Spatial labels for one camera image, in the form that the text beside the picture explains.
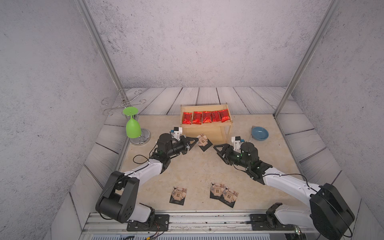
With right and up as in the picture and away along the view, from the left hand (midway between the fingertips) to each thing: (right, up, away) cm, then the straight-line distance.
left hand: (200, 140), depth 78 cm
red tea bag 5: (+15, +14, +11) cm, 23 cm away
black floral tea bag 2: (+1, 0, +3) cm, 3 cm away
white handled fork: (+37, +1, +30) cm, 47 cm away
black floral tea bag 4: (+15, -30, +3) cm, 34 cm away
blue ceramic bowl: (+43, +2, +29) cm, 52 cm away
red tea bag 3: (+4, +13, +9) cm, 16 cm away
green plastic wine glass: (-37, +6, +4) cm, 37 cm away
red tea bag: (-8, +12, +9) cm, 17 cm away
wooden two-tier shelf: (+13, +3, +30) cm, 33 cm away
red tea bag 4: (+10, +13, +11) cm, 20 cm away
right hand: (+8, -5, 0) cm, 9 cm away
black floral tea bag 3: (+9, -28, +5) cm, 30 cm away
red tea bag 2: (-2, +12, +11) cm, 16 cm away
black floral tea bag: (-12, -30, +4) cm, 32 cm away
